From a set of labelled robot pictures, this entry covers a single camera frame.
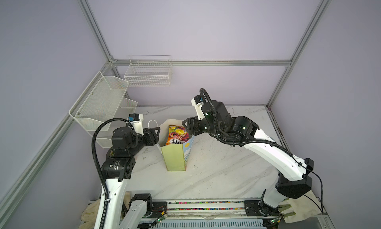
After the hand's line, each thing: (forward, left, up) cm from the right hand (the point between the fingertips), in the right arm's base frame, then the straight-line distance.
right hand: (184, 124), depth 62 cm
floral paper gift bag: (+1, +6, -18) cm, 19 cm away
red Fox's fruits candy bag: (+6, +5, -17) cm, 19 cm away
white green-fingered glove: (-27, -54, -38) cm, 71 cm away
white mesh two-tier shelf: (+26, +48, -7) cm, 55 cm away
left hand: (+2, +15, -7) cm, 17 cm away
